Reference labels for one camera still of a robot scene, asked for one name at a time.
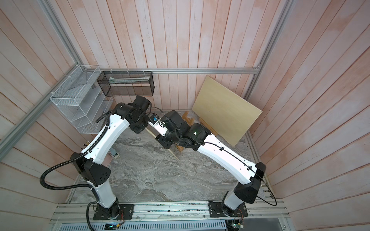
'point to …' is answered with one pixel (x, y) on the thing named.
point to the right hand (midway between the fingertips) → (159, 134)
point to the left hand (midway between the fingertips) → (146, 126)
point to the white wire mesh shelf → (80, 98)
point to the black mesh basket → (126, 83)
